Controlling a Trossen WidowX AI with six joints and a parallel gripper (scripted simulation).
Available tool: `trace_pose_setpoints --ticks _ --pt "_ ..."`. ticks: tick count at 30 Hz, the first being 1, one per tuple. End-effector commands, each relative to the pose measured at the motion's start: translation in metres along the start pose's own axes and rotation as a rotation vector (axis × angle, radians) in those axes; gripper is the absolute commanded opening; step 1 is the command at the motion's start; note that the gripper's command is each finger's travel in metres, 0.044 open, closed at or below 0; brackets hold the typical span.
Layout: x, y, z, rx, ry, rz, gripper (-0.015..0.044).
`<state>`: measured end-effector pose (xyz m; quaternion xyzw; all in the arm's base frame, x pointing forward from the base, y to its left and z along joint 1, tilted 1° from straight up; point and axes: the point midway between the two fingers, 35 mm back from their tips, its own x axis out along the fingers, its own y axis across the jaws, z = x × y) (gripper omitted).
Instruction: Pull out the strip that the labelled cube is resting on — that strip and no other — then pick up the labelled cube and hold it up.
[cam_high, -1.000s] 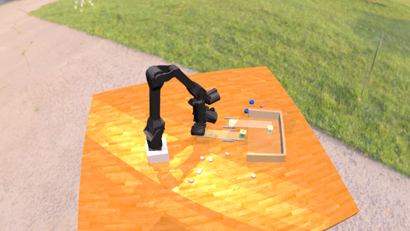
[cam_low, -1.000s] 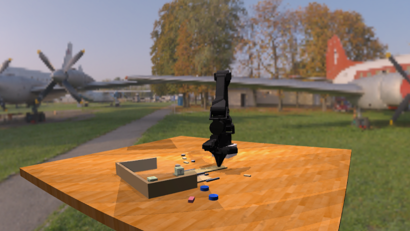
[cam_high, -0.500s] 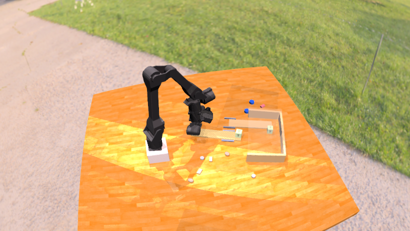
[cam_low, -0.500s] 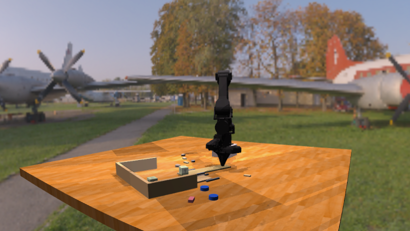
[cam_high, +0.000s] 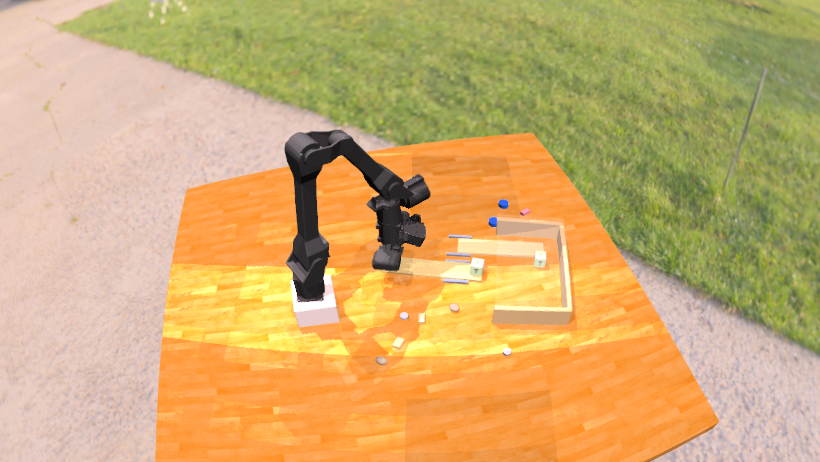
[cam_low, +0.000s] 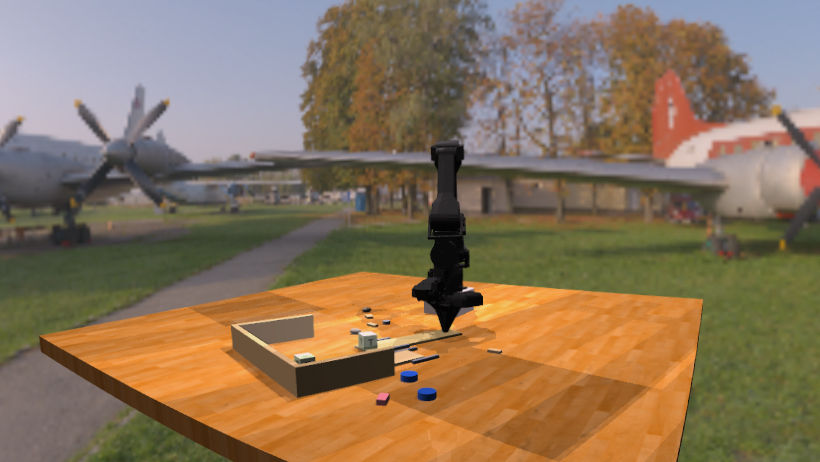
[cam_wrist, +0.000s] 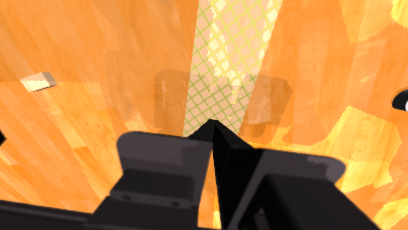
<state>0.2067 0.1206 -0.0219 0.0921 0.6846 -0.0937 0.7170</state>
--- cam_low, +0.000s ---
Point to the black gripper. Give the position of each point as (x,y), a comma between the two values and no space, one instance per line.
(448,306)

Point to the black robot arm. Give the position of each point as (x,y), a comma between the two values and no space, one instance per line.
(446,222)

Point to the blue short cylinder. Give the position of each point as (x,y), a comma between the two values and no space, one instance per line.
(409,376)
(427,394)

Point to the brown open-top box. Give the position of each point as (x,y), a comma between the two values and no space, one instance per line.
(309,352)

